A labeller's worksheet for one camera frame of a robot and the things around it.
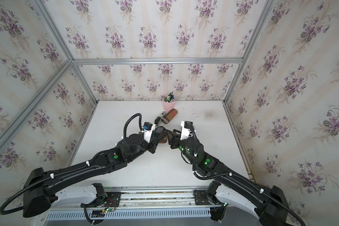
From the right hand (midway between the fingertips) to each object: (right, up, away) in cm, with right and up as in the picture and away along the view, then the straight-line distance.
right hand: (171, 131), depth 70 cm
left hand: (-6, -2, +1) cm, 6 cm away
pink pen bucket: (-2, +15, +38) cm, 41 cm away
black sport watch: (-6, +1, -2) cm, 6 cm away
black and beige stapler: (-10, +5, +33) cm, 35 cm away
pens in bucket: (-2, +21, +37) cm, 42 cm away
